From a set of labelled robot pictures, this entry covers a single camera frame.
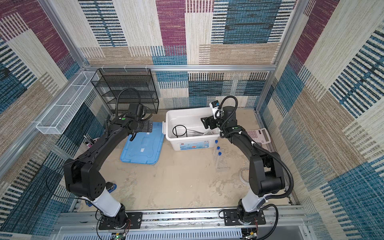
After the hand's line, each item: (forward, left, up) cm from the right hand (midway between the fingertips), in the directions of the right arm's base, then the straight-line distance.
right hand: (208, 117), depth 89 cm
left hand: (-3, +38, +1) cm, 38 cm away
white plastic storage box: (-2, +14, -11) cm, 18 cm away
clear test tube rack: (-20, -7, -19) cm, 28 cm away
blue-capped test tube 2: (-18, -4, -5) cm, 19 cm away
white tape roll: (-31, -18, -20) cm, 41 cm away
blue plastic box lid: (-7, +40, -19) cm, 45 cm away
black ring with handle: (0, +21, -12) cm, 25 cm away
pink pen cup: (-11, +69, -8) cm, 71 cm away
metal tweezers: (+3, +9, -19) cm, 21 cm away
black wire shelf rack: (+31, +58, 0) cm, 66 cm away
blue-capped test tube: (-14, -3, -6) cm, 16 cm away
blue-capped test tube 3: (-22, -4, -5) cm, 23 cm away
